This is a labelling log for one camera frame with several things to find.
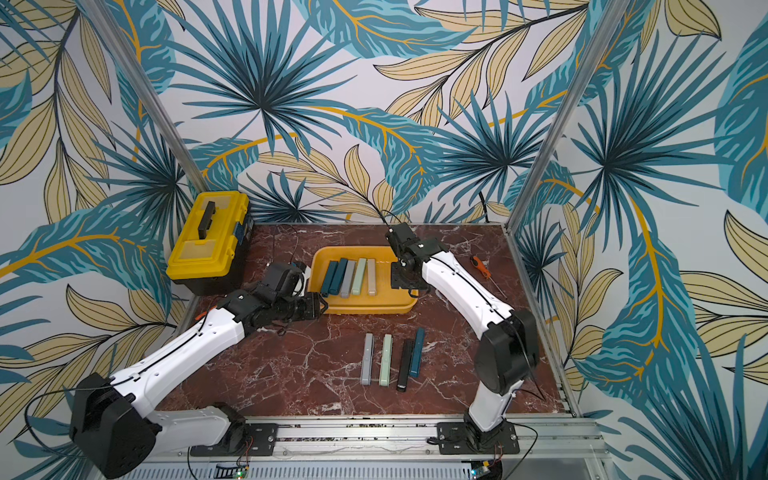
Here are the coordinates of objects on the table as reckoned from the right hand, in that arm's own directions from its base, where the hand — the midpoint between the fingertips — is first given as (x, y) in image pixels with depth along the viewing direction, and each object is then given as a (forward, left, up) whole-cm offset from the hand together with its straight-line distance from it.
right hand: (404, 280), depth 85 cm
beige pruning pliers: (+10, +10, -12) cm, 18 cm away
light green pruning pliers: (+10, +14, -12) cm, 21 cm away
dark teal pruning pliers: (+10, +24, -13) cm, 29 cm away
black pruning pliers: (-21, +1, -14) cm, 25 cm away
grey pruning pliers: (+9, +18, -12) cm, 24 cm away
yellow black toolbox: (+9, +57, +3) cm, 57 cm away
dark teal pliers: (+10, +21, -13) cm, 27 cm away
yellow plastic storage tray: (+4, +5, -18) cm, 19 cm away
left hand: (-9, +23, 0) cm, 25 cm away
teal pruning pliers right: (-17, -3, -14) cm, 22 cm away
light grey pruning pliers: (-18, +11, -13) cm, 25 cm away
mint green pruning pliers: (-18, +6, -13) cm, 23 cm away
